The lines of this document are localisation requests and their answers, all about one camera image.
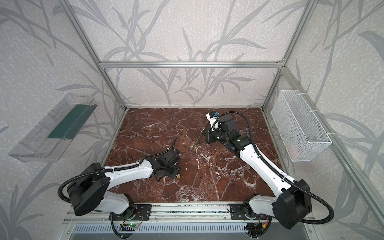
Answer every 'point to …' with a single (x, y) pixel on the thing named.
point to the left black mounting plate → (135, 212)
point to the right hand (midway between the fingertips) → (203, 127)
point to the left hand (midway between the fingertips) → (179, 167)
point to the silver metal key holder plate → (198, 138)
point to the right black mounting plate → (245, 211)
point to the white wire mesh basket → (299, 132)
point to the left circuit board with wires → (135, 221)
